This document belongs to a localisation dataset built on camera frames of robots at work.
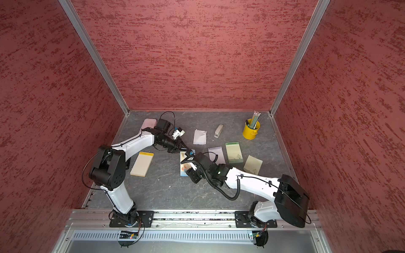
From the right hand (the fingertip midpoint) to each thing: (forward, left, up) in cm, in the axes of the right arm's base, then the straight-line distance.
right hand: (191, 172), depth 79 cm
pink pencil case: (+43, +34, -8) cm, 55 cm away
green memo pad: (+17, -25, -10) cm, 32 cm away
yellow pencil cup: (+28, -36, -5) cm, 46 cm away
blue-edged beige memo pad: (+2, +3, +2) cm, 4 cm away
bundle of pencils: (+33, -39, +3) cm, 51 cm away
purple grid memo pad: (+18, -16, -9) cm, 25 cm away
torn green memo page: (+8, -36, -10) cm, 38 cm away
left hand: (+11, +3, +1) cm, 12 cm away
